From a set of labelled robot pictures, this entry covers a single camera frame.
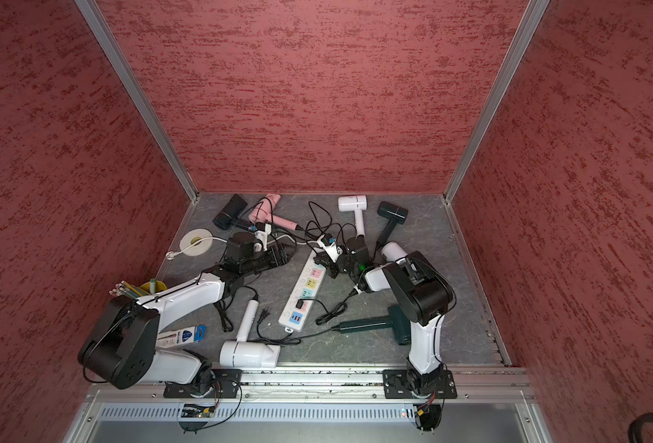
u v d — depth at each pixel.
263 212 1.09
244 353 0.74
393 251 0.97
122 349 0.43
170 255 1.00
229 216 1.07
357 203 1.12
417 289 0.52
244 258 0.69
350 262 0.81
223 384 0.74
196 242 1.03
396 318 0.82
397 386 0.74
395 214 1.09
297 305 0.85
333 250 0.84
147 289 0.81
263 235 0.80
